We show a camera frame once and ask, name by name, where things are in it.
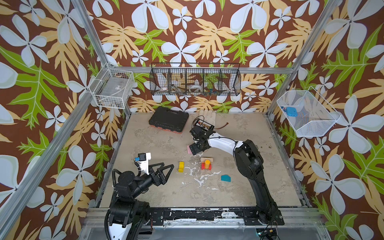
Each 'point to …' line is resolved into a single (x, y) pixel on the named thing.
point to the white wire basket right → (308, 113)
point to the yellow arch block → (181, 167)
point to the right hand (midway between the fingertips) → (196, 148)
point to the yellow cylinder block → (207, 164)
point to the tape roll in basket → (195, 88)
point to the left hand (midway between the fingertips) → (168, 164)
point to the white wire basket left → (112, 87)
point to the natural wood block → (203, 159)
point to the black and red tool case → (173, 120)
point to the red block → (203, 166)
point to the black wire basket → (195, 79)
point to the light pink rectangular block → (189, 150)
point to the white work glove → (208, 116)
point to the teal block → (225, 177)
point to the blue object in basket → (291, 111)
